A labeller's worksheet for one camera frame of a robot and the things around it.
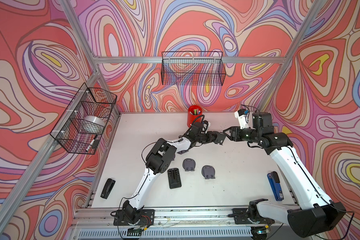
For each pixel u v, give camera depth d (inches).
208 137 35.2
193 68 37.8
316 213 14.3
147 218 28.5
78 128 28.5
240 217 28.9
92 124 27.6
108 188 31.5
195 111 42.3
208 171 34.8
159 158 24.0
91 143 28.3
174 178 33.1
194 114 41.9
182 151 37.7
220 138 34.9
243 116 25.4
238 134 25.1
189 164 36.3
